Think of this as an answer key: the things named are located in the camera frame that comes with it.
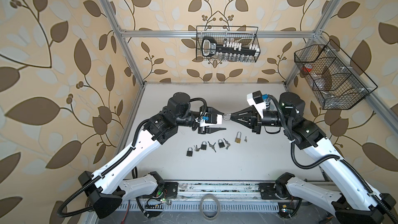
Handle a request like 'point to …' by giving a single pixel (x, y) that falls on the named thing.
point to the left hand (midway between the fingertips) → (226, 118)
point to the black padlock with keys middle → (221, 143)
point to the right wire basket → (336, 80)
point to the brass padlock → (237, 139)
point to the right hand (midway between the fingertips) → (234, 117)
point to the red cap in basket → (307, 68)
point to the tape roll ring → (214, 198)
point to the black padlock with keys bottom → (203, 145)
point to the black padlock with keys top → (189, 152)
